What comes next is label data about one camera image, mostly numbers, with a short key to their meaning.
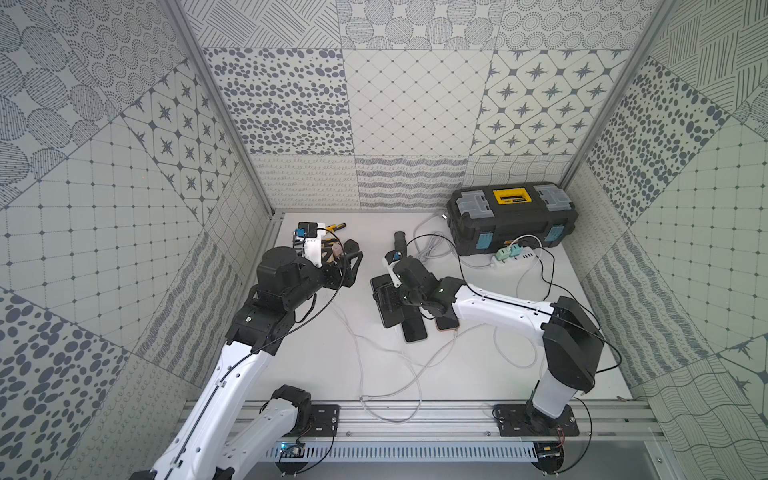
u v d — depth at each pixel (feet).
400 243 3.54
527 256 3.42
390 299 2.40
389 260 2.46
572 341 1.46
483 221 3.13
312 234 1.90
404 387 2.63
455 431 2.41
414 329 3.33
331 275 1.94
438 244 3.63
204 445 1.25
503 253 3.29
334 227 3.76
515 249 3.32
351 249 3.44
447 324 2.97
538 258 3.35
